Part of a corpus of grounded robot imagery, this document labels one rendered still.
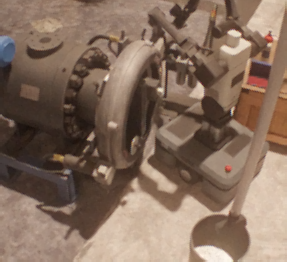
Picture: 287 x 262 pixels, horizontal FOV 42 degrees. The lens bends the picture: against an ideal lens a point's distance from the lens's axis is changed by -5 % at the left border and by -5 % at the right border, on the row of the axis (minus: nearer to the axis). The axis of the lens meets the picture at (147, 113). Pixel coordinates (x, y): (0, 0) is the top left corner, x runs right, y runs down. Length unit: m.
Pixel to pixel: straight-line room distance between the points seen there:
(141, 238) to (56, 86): 1.03
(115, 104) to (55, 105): 0.39
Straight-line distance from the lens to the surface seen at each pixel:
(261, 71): 2.90
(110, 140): 2.01
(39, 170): 2.48
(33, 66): 2.27
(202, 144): 2.58
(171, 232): 2.45
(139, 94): 2.11
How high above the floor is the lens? 2.08
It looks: 41 degrees down
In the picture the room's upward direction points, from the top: 2 degrees clockwise
